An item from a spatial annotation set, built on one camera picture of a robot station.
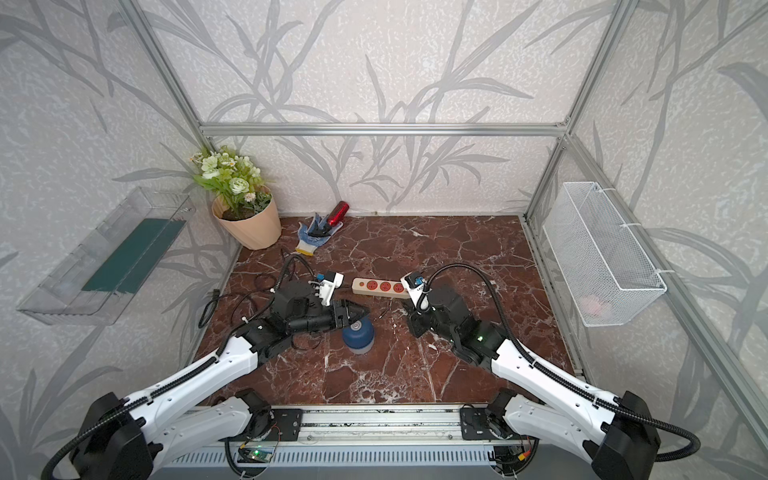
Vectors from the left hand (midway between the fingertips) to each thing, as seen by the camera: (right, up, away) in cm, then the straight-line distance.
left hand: (366, 315), depth 73 cm
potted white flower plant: (-46, +33, +29) cm, 63 cm away
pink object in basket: (+55, +3, -2) cm, 55 cm away
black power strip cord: (-55, -1, +28) cm, 61 cm away
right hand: (+9, +3, +2) cm, 10 cm away
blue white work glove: (-25, +21, +39) cm, 51 cm away
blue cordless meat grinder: (-3, -7, +6) cm, 10 cm away
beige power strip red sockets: (+1, +3, +23) cm, 24 cm away
